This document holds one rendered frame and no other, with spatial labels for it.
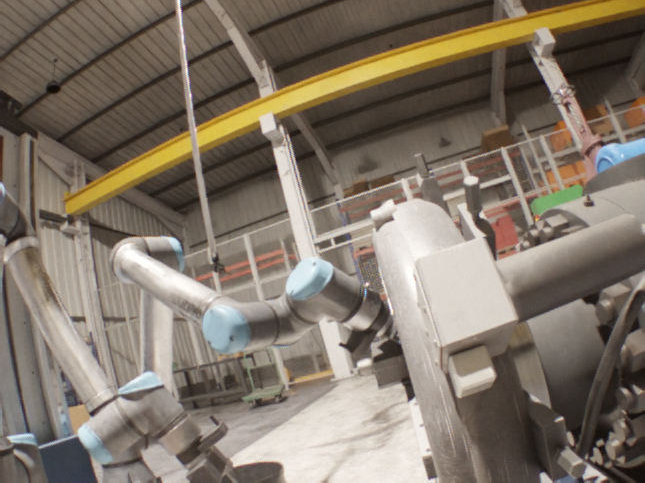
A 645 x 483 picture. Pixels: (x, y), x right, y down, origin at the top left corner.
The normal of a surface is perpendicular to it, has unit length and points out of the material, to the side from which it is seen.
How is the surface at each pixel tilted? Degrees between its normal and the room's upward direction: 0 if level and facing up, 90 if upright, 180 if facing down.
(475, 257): 67
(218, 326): 93
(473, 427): 87
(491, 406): 84
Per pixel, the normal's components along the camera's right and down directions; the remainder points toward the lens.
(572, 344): -0.12, -0.39
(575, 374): -0.04, -0.09
